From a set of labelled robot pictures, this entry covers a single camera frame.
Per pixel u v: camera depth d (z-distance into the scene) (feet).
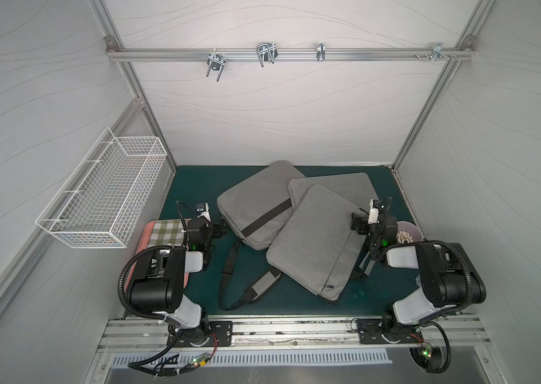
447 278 1.52
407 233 3.05
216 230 2.80
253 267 2.89
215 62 2.61
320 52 2.56
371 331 2.40
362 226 2.82
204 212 2.68
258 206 3.23
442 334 2.31
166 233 3.17
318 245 2.90
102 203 2.25
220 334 2.44
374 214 2.74
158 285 1.51
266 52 2.51
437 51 2.51
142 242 3.07
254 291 2.69
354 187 3.46
